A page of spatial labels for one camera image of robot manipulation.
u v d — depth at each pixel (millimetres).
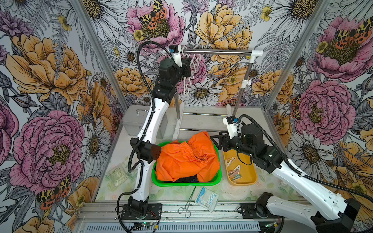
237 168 874
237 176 849
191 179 778
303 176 437
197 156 786
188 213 745
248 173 872
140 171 610
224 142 600
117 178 832
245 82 797
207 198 779
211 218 733
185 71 673
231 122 589
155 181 760
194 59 759
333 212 385
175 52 617
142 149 583
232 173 852
